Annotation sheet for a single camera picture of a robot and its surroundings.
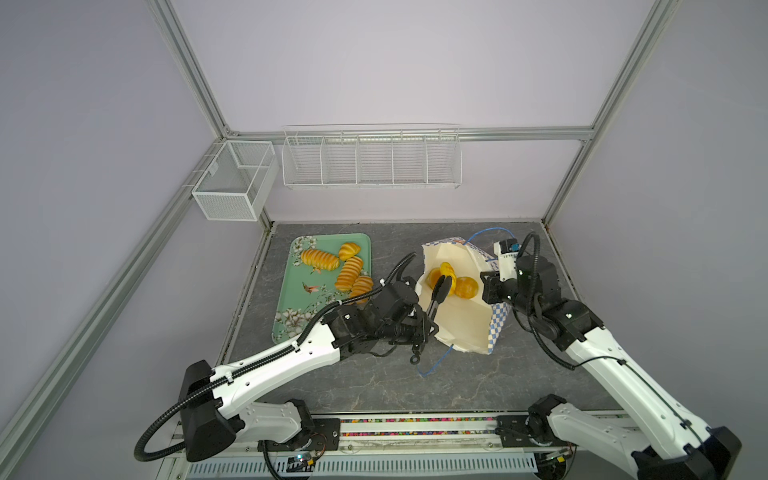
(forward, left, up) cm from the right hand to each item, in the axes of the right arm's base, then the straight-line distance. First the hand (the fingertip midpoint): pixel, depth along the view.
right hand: (483, 275), depth 75 cm
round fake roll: (+24, +40, -18) cm, 50 cm away
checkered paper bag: (-2, -1, -24) cm, 24 cm away
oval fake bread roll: (+5, +8, -5) cm, 11 cm away
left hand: (-15, +13, -3) cm, 20 cm away
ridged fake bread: (+16, +38, -20) cm, 46 cm away
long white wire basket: (+44, +30, +7) cm, 54 cm away
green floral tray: (+10, +54, -23) cm, 59 cm away
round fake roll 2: (+8, 0, -19) cm, 20 cm away
